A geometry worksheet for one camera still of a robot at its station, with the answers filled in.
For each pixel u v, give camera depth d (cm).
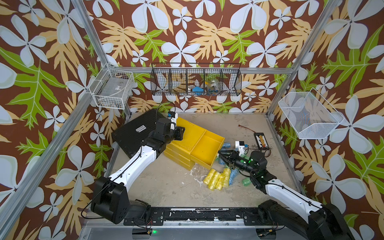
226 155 72
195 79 98
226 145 99
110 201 41
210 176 86
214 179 84
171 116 71
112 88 86
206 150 80
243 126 111
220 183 82
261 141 102
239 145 75
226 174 84
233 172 86
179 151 78
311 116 80
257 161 61
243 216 75
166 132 64
